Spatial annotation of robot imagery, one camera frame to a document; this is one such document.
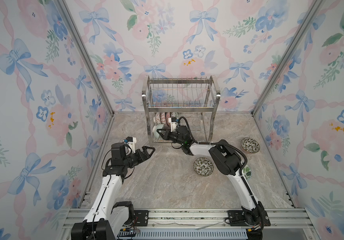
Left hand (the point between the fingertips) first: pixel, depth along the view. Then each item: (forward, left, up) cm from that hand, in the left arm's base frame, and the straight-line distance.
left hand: (150, 150), depth 80 cm
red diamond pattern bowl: (+30, -5, -4) cm, 31 cm away
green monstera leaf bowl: (-5, -55, -14) cm, 57 cm away
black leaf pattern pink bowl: (+14, -64, -14) cm, 67 cm away
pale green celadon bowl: (+15, -1, -5) cm, 16 cm away
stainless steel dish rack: (+45, -25, -5) cm, 51 cm away
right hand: (+18, -2, -3) cm, 18 cm away
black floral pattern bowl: (+30, -8, -4) cm, 32 cm away
